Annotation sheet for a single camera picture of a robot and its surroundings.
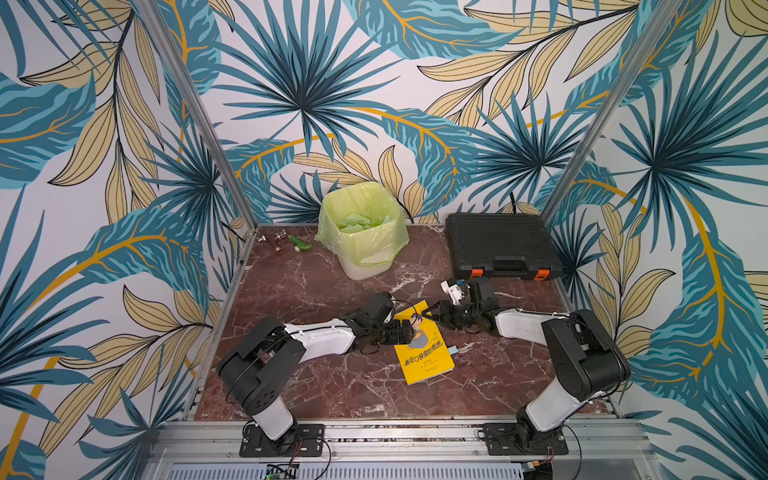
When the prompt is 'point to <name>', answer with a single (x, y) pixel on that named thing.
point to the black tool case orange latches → (491, 245)
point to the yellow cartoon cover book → (428, 354)
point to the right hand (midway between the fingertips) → (425, 315)
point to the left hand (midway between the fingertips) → (402, 337)
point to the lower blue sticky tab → (453, 350)
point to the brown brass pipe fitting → (278, 250)
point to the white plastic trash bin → (351, 270)
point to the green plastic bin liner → (361, 222)
